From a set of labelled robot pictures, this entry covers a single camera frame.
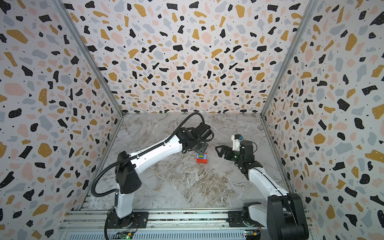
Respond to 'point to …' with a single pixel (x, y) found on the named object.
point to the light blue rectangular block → (205, 156)
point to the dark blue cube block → (201, 157)
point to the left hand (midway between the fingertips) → (203, 144)
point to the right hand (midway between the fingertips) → (219, 146)
